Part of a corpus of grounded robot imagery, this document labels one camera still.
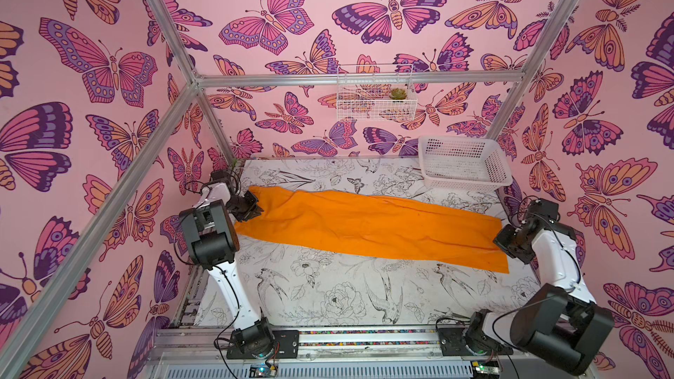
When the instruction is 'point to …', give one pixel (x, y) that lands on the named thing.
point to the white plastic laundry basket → (463, 163)
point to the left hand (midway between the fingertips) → (265, 206)
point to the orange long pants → (373, 225)
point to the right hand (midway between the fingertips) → (506, 245)
